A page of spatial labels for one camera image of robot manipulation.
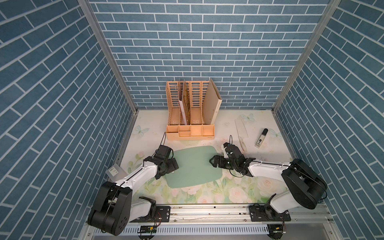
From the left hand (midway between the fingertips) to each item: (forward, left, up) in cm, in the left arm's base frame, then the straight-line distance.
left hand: (174, 168), depth 88 cm
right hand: (+3, -24, +2) cm, 25 cm away
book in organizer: (+32, -5, +24) cm, 41 cm away
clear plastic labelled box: (-3, +33, +1) cm, 34 cm away
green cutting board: (+2, -12, -2) cm, 12 cm away
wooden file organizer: (+24, 0, +6) cm, 25 cm away
